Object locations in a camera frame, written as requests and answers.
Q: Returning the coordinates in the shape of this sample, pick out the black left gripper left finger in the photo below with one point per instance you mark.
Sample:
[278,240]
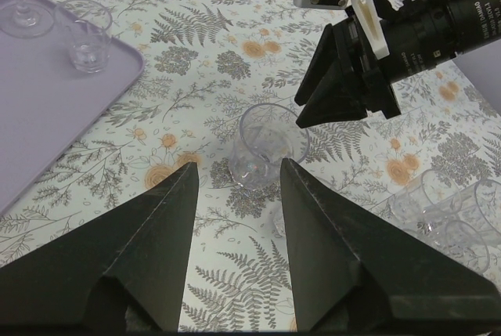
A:
[132,257]

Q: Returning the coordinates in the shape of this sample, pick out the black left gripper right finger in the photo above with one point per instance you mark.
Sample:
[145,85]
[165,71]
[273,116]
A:
[352,271]

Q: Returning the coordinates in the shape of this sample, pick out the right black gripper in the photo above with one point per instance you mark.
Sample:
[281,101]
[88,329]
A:
[327,93]

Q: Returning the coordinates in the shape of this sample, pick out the large clear tumbler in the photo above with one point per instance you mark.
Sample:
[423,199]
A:
[266,134]
[479,206]

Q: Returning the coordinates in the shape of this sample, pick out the small clear glass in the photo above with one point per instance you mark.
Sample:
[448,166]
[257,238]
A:
[461,242]
[86,29]
[278,221]

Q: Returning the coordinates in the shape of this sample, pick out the clear champagne flute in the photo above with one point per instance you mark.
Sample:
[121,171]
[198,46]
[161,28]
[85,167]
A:
[23,19]

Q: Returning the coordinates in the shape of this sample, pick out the purple plastic tray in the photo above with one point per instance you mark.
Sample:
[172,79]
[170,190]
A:
[46,103]

